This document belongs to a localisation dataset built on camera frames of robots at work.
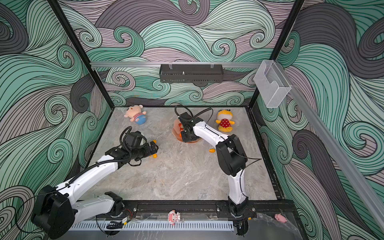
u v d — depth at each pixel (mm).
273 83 791
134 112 1071
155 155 750
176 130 1008
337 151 511
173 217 684
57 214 381
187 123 744
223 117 1037
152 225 697
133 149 633
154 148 758
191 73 954
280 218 694
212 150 949
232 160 503
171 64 928
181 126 1012
